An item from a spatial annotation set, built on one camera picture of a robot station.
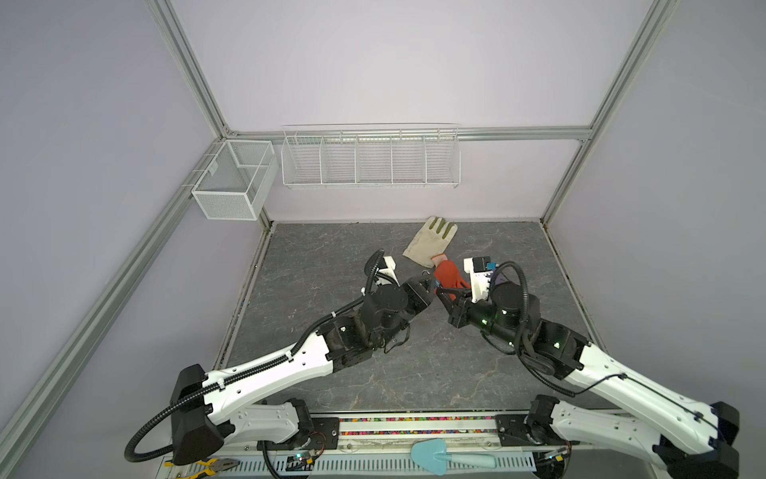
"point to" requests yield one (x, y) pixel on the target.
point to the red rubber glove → (448, 275)
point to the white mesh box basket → (237, 180)
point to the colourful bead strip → (418, 431)
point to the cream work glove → (430, 241)
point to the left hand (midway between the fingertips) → (438, 285)
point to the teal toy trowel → (434, 456)
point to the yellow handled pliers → (215, 464)
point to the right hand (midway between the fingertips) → (437, 293)
